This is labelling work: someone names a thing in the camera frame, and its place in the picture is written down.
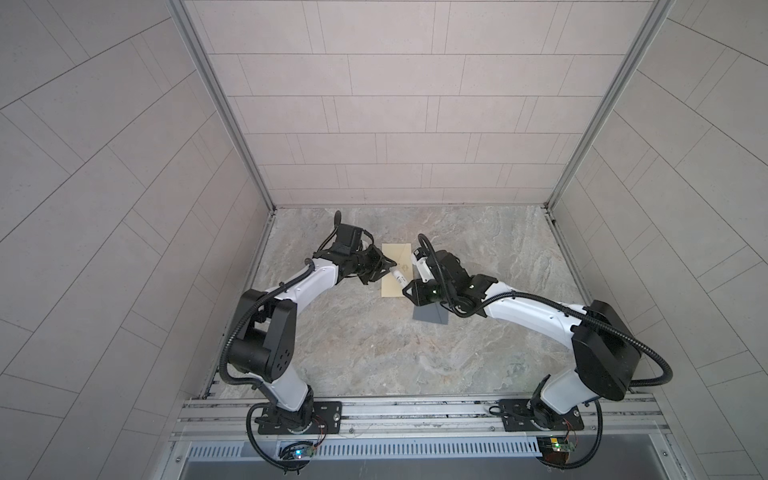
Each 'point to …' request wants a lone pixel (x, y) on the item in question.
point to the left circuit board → (296, 450)
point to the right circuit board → (555, 449)
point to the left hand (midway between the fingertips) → (402, 260)
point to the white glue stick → (399, 277)
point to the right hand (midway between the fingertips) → (403, 293)
